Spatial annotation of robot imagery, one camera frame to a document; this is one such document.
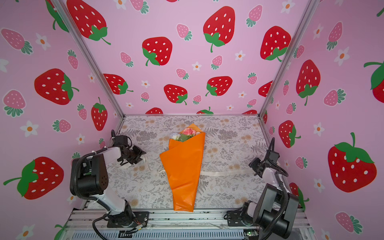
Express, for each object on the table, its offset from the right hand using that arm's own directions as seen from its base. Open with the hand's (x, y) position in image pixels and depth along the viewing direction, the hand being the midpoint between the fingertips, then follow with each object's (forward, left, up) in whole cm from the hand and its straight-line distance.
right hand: (255, 164), depth 89 cm
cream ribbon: (-8, +32, -3) cm, 33 cm away
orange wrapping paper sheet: (-3, +44, -2) cm, 45 cm away
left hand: (0, +71, 0) cm, 71 cm away
